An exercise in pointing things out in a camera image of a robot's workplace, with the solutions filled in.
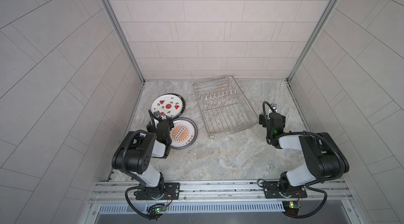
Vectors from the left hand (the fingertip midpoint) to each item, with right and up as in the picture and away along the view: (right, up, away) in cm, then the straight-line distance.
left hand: (162, 115), depth 92 cm
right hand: (+64, +1, +3) cm, 64 cm away
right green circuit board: (+64, -37, -24) cm, 77 cm away
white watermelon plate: (-6, +5, +7) cm, 11 cm away
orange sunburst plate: (+14, -9, -5) cm, 18 cm away
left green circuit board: (+7, -35, -27) cm, 45 cm away
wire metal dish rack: (+39, +2, +7) cm, 39 cm away
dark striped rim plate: (+4, +5, +7) cm, 10 cm away
